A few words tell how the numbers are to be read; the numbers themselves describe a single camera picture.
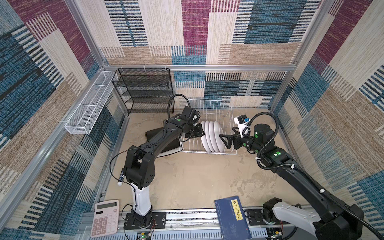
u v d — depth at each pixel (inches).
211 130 34.4
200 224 28.7
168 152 37.1
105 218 28.7
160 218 29.2
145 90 43.5
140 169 19.3
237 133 25.6
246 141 24.9
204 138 33.5
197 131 30.5
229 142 25.8
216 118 44.0
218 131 35.0
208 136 33.5
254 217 29.0
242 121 24.5
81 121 35.9
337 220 14.9
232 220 28.8
